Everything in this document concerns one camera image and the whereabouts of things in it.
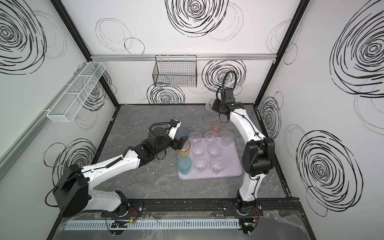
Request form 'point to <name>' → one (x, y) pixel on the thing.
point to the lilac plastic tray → (210, 158)
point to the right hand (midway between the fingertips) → (215, 104)
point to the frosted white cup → (227, 136)
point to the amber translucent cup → (184, 151)
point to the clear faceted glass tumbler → (198, 149)
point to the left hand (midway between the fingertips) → (183, 133)
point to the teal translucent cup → (184, 164)
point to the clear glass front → (200, 163)
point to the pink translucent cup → (216, 126)
